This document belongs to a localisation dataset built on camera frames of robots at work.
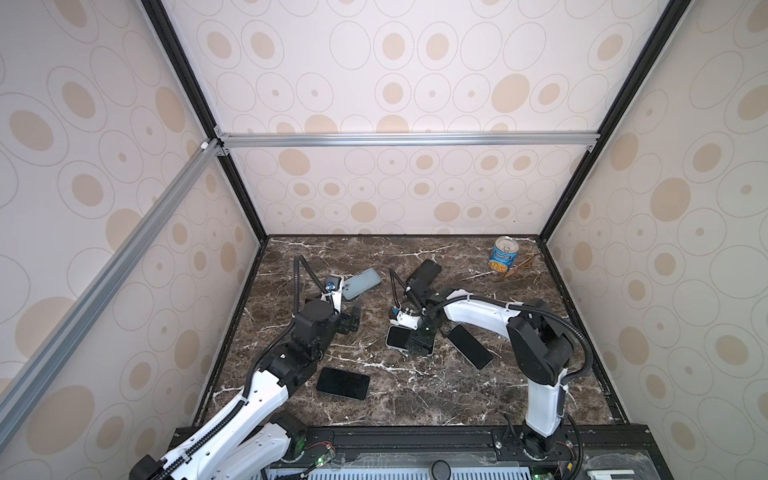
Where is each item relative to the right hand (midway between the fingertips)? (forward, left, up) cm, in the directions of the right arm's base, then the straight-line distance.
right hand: (419, 336), depth 93 cm
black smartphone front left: (-14, +22, -1) cm, 26 cm away
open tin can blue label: (+26, -31, +8) cm, 41 cm away
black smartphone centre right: (-4, -16, -1) cm, 16 cm away
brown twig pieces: (+30, -41, -2) cm, 51 cm away
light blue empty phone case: (+20, +21, 0) cm, 29 cm away
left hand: (+1, +19, +23) cm, 30 cm away
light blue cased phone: (0, +7, -1) cm, 7 cm away
